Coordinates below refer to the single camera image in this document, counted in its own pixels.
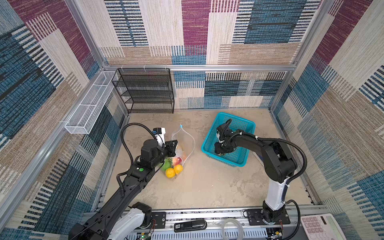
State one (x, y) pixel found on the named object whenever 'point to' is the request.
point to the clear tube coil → (241, 228)
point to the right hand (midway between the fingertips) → (220, 152)
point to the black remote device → (193, 225)
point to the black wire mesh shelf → (145, 90)
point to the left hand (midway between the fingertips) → (178, 139)
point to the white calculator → (322, 227)
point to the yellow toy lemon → (178, 169)
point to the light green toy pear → (167, 164)
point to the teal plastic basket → (238, 158)
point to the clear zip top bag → (186, 142)
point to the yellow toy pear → (170, 172)
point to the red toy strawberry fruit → (176, 161)
